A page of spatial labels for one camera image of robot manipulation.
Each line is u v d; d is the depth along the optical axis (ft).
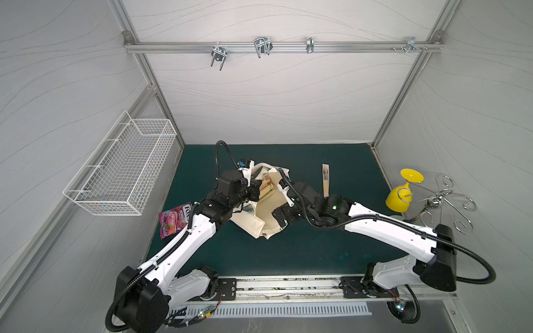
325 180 3.44
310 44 2.52
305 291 2.46
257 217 2.37
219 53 2.60
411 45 2.50
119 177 2.25
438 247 1.34
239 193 2.08
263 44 2.51
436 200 2.17
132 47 2.53
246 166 2.17
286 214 2.10
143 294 1.23
